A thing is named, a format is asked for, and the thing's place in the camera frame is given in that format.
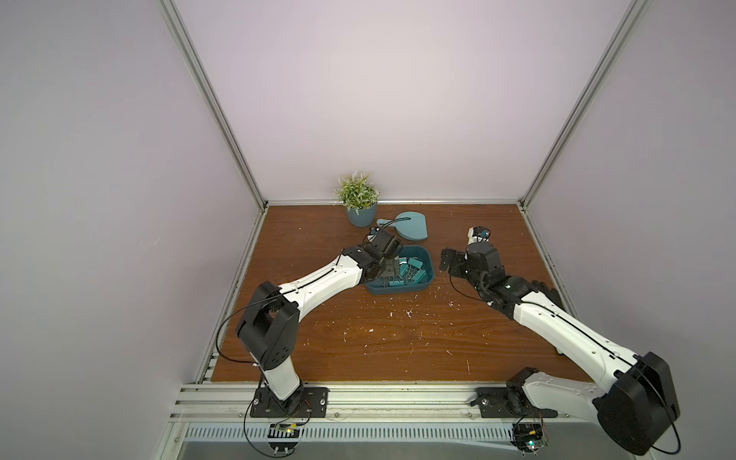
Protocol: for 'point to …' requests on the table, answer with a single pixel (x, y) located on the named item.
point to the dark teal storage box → (408, 271)
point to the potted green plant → (358, 195)
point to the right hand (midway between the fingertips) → (457, 249)
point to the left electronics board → (283, 437)
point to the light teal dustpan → (409, 225)
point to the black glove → (552, 293)
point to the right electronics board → (528, 437)
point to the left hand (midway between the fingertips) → (390, 264)
